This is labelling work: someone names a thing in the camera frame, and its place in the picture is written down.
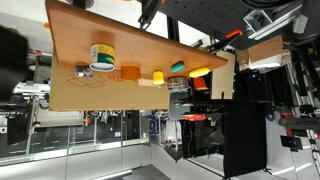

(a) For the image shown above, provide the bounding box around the yellow toy corn cob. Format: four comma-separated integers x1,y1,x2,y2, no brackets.
188,66,211,79

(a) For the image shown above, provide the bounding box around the yellow toy bell pepper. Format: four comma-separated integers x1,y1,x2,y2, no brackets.
152,70,165,86

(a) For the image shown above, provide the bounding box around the stainless steel cooking pot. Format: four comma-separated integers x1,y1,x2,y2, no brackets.
167,76,190,93

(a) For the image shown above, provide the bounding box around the small grey metal object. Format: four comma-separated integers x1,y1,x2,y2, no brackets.
74,65,94,79

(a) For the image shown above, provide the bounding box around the small light wooden block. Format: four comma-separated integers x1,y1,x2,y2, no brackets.
137,78,158,88

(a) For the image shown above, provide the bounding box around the black clamp with orange tip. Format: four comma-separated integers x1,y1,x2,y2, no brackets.
206,28,244,54
137,0,166,30

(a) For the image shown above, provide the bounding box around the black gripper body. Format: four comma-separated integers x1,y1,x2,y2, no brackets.
0,25,31,103

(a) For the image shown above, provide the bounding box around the orange red small object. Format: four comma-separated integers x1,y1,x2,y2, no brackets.
193,77,210,92

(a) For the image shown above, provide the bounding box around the teal toy cucumber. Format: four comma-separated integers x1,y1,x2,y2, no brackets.
170,60,186,73

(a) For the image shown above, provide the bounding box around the large brown cardboard sheet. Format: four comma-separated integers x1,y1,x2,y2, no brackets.
48,56,171,112

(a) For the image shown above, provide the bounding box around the cardboard box with red print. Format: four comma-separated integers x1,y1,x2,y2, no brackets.
237,34,285,66

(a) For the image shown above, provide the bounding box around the light plywood panel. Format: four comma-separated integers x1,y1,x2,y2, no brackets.
210,50,237,100

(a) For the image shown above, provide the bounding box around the green yellow labelled tin can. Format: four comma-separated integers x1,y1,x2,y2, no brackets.
89,43,116,73

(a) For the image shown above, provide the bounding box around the black perforated breadboard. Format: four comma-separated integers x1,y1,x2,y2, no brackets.
159,0,303,51

